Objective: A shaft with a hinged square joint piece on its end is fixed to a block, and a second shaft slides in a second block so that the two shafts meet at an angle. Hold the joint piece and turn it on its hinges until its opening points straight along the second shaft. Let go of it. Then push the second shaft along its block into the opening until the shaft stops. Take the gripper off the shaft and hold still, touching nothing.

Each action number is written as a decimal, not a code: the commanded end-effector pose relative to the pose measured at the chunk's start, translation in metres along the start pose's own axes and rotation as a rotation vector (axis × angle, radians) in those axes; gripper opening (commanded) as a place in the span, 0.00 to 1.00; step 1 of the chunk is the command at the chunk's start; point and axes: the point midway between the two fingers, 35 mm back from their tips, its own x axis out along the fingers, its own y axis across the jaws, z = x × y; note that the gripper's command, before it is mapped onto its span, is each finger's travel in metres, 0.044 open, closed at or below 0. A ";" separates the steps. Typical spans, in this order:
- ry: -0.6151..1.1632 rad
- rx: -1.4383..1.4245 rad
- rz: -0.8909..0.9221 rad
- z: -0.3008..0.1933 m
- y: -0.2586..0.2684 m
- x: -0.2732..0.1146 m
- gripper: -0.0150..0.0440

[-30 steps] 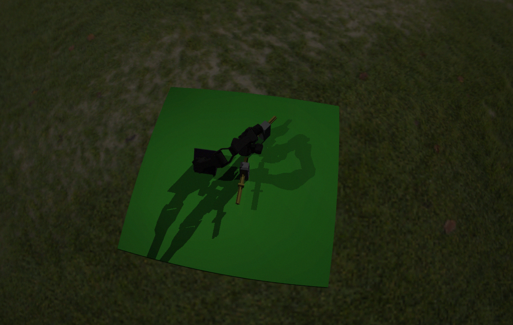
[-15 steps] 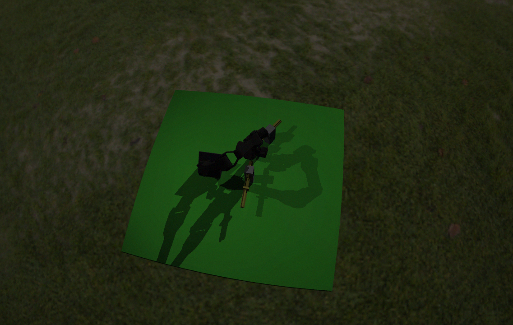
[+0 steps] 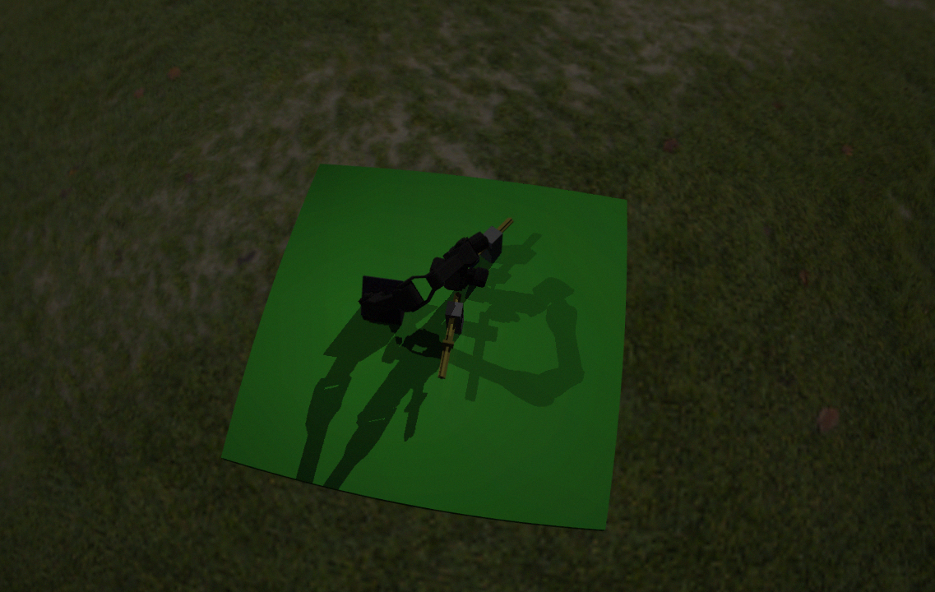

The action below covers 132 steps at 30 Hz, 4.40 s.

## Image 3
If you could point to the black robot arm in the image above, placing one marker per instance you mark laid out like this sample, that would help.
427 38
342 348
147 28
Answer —
406 297

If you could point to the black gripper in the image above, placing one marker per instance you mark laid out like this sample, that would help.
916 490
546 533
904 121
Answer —
476 277

